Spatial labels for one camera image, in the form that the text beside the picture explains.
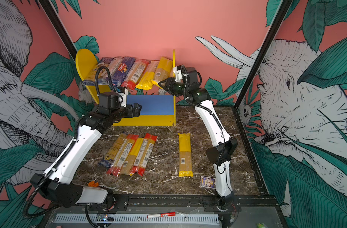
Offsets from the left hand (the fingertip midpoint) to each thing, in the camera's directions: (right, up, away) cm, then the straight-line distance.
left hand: (134, 104), depth 74 cm
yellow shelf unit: (+9, -2, +19) cm, 21 cm away
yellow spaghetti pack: (+28, -32, +17) cm, 45 cm away
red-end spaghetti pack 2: (0, -35, +12) cm, 37 cm away
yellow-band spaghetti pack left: (-6, -32, +15) cm, 36 cm away
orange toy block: (-25, -45, +6) cm, 52 cm away
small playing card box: (+41, -44, +6) cm, 61 cm away
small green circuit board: (-14, -57, -3) cm, 59 cm away
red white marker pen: (+15, -57, -3) cm, 59 cm away
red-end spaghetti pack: (-12, -31, +14) cm, 36 cm away
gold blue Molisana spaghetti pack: (-20, -34, +12) cm, 42 cm away
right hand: (+13, +11, -3) cm, 18 cm away
